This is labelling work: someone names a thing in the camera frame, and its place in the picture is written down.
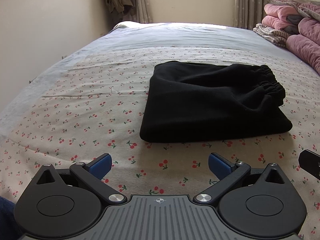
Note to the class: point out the cherry print cloth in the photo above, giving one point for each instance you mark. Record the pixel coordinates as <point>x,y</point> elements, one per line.
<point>97,106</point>

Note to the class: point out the grey-blue bed sheet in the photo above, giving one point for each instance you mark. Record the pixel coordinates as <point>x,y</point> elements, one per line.
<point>131,35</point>

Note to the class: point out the pink quilt pile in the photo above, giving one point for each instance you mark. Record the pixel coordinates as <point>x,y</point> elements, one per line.
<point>300,19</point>

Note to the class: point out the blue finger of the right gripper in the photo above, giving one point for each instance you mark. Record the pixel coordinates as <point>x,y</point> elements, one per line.
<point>310,162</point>

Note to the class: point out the striped folded cloth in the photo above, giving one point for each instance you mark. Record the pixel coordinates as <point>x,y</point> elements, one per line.
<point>276,37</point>

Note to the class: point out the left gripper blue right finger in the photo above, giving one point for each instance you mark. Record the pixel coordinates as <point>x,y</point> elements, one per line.
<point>230,175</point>

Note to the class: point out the black pants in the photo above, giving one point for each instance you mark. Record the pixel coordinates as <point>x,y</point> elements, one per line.
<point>197,102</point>

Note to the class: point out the grey patterned left curtain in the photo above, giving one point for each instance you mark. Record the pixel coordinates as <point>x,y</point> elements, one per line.
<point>143,11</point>

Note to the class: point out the grey patterned curtain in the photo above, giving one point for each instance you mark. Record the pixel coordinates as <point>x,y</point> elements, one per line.
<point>247,13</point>
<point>143,11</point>

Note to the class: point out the grey patterned right curtain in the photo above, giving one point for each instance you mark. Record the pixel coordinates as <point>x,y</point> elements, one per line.
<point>247,13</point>

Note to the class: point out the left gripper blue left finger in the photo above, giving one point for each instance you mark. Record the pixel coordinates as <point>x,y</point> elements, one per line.
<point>91,174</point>

